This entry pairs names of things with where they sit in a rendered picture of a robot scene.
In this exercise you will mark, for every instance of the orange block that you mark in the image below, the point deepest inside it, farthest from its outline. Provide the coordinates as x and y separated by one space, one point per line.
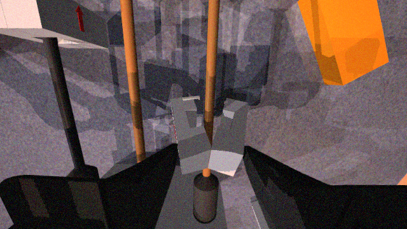
346 36

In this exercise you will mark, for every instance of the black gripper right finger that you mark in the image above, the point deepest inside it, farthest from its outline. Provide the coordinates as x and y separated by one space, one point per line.
290 199

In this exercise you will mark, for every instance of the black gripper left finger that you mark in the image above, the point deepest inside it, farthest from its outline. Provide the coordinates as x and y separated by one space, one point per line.
130 199

